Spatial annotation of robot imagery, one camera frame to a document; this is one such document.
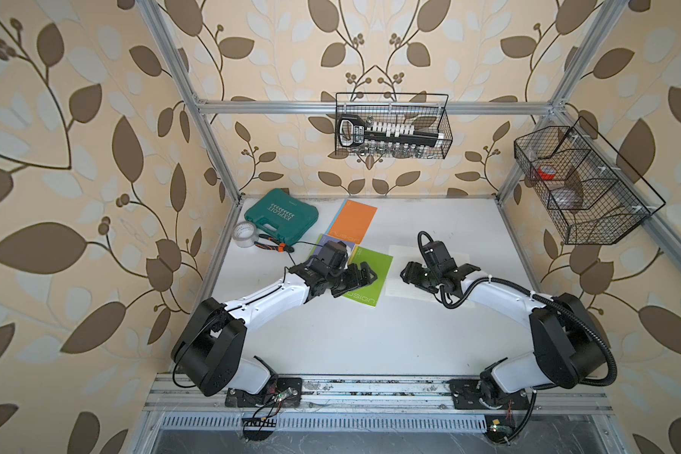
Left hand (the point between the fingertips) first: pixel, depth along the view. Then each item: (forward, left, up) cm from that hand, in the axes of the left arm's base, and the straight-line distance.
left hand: (365, 277), depth 83 cm
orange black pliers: (+18, +30, -11) cm, 37 cm away
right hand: (+4, -14, -7) cm, 17 cm away
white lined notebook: (+3, -11, -11) cm, 16 cm away
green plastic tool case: (+30, +31, -8) cm, 44 cm away
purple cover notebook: (+24, +14, -13) cm, 31 cm away
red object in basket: (+23, -52, +22) cm, 61 cm away
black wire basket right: (+13, -59, +23) cm, 65 cm away
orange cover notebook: (+32, +4, -12) cm, 35 cm away
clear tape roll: (+25, +45, -12) cm, 53 cm away
